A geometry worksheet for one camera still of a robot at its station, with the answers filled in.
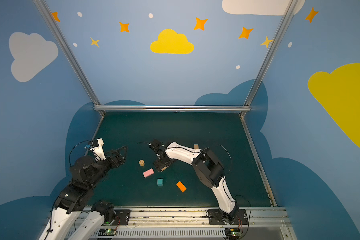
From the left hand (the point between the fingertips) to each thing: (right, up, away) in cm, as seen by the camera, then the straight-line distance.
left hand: (123, 148), depth 69 cm
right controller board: (+52, -42, +2) cm, 67 cm away
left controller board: (-9, -40, +2) cm, 41 cm away
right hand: (+17, -12, +23) cm, 31 cm away
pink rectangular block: (+7, -18, +20) cm, 28 cm away
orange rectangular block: (+28, -25, +15) cm, 40 cm away
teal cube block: (+15, -22, +17) cm, 31 cm away
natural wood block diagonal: (+17, -14, +14) cm, 26 cm away
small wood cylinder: (+3, -12, +22) cm, 25 cm away
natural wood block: (+37, -3, +31) cm, 49 cm away
